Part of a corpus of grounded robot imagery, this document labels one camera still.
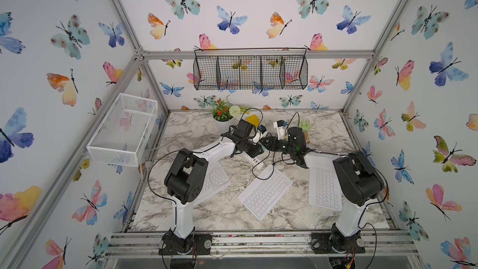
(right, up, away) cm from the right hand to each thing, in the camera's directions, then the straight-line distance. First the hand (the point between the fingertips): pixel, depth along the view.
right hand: (262, 139), depth 91 cm
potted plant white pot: (-20, +13, +9) cm, 25 cm away
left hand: (0, -4, +2) cm, 5 cm away
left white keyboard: (-22, -20, 0) cm, 30 cm away
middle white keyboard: (-1, -26, -4) cm, 27 cm away
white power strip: (-4, -11, +5) cm, 13 cm away
